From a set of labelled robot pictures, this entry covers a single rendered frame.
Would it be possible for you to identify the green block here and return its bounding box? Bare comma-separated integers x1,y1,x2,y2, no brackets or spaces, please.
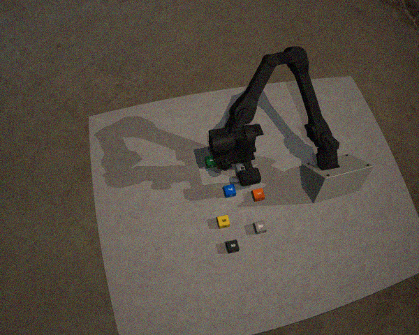
205,156,217,168

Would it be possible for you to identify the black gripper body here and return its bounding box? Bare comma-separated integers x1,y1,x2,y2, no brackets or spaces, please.
233,145,261,187

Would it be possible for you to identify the blue block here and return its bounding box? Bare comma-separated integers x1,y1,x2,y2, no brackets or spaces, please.
223,184,236,198

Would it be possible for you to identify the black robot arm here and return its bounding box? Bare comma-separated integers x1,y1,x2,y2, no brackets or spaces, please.
208,46,340,170

